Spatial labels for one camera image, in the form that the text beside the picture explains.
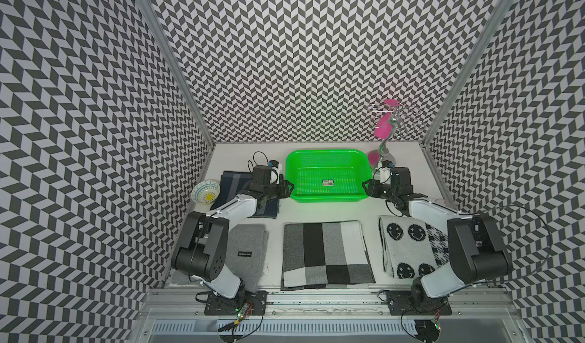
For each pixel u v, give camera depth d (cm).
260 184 72
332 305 74
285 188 82
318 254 81
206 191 99
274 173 77
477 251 45
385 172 83
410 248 81
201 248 45
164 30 83
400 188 72
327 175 105
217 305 70
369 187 85
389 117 89
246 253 80
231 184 99
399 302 72
